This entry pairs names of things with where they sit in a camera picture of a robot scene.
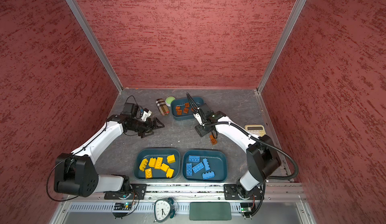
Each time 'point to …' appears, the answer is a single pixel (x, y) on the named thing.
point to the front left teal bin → (142, 153)
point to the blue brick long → (189, 169)
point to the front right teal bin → (217, 160)
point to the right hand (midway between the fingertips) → (203, 131)
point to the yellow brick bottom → (169, 173)
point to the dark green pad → (210, 211)
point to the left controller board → (122, 206)
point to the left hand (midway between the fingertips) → (158, 132)
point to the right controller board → (246, 207)
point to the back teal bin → (181, 109)
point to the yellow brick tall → (159, 162)
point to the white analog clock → (163, 210)
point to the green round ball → (169, 100)
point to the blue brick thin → (194, 158)
